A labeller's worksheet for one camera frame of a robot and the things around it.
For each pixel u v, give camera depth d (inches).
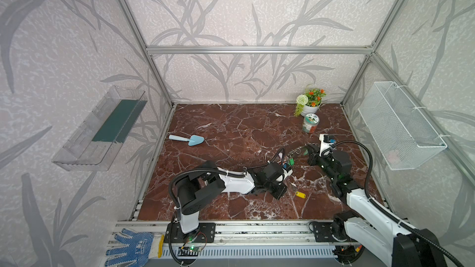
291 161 36.3
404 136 24.8
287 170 30.4
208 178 20.3
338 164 24.8
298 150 34.1
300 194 33.2
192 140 40.4
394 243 16.5
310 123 39.9
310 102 41.1
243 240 28.6
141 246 27.5
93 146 25.0
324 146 28.6
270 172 26.9
